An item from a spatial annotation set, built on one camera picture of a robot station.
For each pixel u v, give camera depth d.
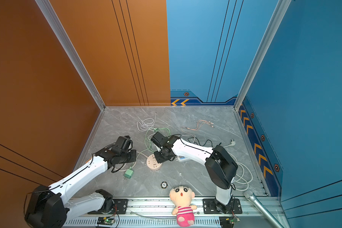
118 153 0.63
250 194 0.74
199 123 1.09
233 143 0.96
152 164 0.86
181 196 0.69
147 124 1.09
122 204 0.74
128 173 0.83
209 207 0.72
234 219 0.69
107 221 0.71
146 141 0.97
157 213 0.72
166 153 0.70
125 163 0.72
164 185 0.81
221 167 0.46
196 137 1.02
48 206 0.39
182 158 0.87
